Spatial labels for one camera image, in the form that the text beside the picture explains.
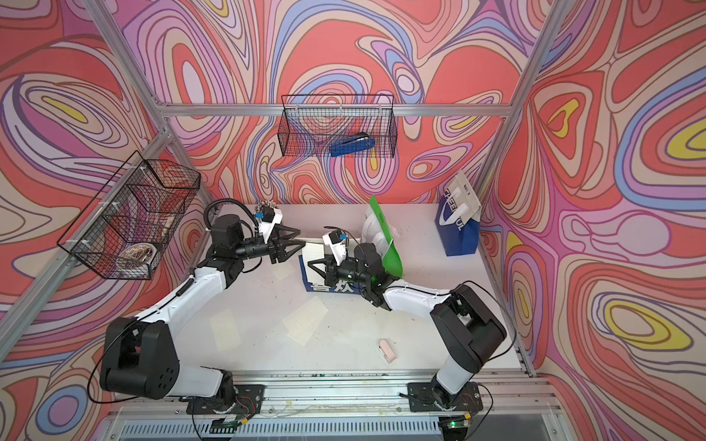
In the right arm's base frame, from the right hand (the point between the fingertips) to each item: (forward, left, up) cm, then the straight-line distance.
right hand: (310, 270), depth 78 cm
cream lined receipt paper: (-8, +5, -19) cm, 22 cm away
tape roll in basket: (+1, +43, +11) cm, 44 cm away
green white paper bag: (+13, -20, +1) cm, 24 cm away
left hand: (+6, +2, +7) cm, 9 cm away
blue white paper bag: (-3, -1, -1) cm, 4 cm away
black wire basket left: (+6, +49, +12) cm, 51 cm away
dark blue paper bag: (+16, -49, -8) cm, 52 cm away
